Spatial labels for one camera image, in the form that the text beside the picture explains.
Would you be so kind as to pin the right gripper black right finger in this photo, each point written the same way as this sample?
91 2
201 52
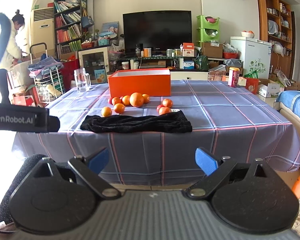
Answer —
250 197

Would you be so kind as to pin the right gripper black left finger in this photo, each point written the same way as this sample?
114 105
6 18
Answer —
58 197

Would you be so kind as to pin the small red tomato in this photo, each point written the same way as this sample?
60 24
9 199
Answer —
159 107

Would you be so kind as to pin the person in white jacket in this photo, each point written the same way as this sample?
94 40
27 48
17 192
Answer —
13 51

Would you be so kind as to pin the clear glass mug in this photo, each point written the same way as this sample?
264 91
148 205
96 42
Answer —
82 80

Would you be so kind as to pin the white standing air conditioner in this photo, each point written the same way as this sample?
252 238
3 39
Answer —
42 28

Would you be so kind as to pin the black velvet cloth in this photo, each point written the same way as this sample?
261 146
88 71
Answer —
175 122

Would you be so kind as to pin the white glass door cabinet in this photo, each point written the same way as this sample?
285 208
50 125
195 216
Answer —
95 61

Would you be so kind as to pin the small orange behind left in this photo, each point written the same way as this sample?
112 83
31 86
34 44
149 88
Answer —
116 100

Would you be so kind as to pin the plaid blue tablecloth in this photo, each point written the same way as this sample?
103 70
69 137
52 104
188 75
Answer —
226 121

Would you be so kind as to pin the small orange beside front left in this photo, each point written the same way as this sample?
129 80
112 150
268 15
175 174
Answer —
119 108

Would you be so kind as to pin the pink cylindrical can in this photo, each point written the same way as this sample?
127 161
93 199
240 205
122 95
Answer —
233 76

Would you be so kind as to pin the small orange right group front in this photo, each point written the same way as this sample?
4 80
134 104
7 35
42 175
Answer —
164 110

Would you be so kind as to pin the small orange group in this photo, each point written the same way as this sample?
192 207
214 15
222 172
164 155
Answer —
167 103
164 110

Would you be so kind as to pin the small orange left of large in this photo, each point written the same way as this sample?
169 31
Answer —
126 100

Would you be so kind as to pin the small orange of large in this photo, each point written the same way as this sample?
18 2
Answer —
126 100
146 98

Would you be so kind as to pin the small orange right group back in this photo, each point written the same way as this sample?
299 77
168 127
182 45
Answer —
167 103

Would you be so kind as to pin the black bookshelf with books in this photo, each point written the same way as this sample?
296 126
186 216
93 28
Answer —
71 25

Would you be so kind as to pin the white small refrigerator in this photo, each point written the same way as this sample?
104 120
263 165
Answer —
255 55

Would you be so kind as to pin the small orange right of large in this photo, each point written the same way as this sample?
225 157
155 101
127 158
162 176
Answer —
146 98

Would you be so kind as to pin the white tv stand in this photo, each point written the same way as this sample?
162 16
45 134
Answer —
175 65

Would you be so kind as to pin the orange rectangular box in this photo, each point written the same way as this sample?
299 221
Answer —
154 82

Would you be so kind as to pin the brown cardboard box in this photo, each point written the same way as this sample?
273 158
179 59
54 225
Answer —
212 49

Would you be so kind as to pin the green stacked storage bins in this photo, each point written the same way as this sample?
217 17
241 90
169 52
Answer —
207 28

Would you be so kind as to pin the black flat television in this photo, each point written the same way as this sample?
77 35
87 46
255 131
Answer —
159 30

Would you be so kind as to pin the wooden shelf unit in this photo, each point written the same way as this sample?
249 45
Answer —
277 28

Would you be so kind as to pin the white wire rack cart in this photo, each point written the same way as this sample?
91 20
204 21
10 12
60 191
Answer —
47 76

